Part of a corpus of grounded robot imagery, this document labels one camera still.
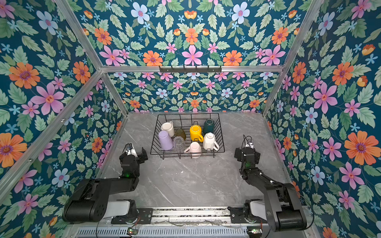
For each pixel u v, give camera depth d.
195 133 0.95
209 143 0.90
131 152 0.76
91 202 0.43
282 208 0.42
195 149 0.86
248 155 0.68
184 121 1.16
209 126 0.98
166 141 0.91
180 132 0.96
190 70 0.93
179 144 0.91
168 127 0.99
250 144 0.77
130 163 0.68
